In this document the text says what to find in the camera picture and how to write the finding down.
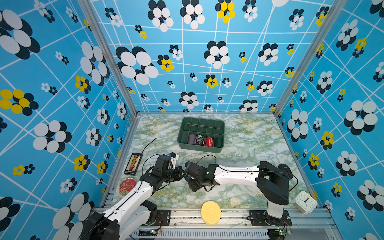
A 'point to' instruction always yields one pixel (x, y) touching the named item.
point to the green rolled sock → (218, 142)
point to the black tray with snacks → (133, 164)
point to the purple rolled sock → (192, 139)
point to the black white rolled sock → (200, 140)
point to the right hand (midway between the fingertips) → (191, 185)
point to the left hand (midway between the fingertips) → (187, 172)
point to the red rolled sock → (209, 142)
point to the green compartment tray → (212, 128)
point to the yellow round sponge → (210, 212)
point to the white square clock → (305, 202)
